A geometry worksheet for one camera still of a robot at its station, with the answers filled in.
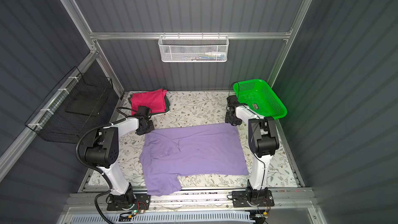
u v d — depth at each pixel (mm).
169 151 892
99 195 637
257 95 1196
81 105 769
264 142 533
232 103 826
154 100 1079
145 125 759
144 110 809
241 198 738
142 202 722
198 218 771
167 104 1084
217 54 904
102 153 503
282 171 828
